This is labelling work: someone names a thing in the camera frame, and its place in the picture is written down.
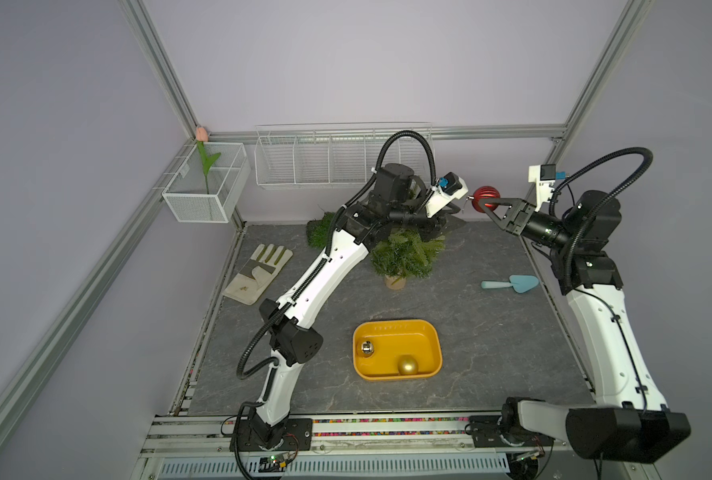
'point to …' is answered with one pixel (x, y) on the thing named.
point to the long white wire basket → (334, 154)
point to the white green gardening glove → (264, 262)
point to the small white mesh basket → (208, 182)
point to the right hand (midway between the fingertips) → (480, 202)
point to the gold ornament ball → (408, 365)
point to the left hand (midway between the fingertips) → (464, 217)
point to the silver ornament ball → (367, 347)
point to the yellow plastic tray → (418, 338)
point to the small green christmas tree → (402, 255)
